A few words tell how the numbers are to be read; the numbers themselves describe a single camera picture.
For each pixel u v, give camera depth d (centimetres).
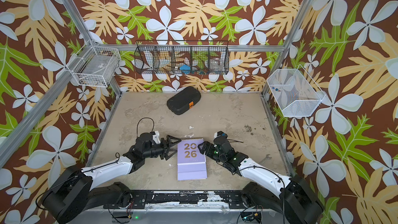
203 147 75
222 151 64
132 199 73
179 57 98
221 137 68
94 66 86
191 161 80
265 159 88
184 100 107
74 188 42
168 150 73
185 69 94
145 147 67
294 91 84
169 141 73
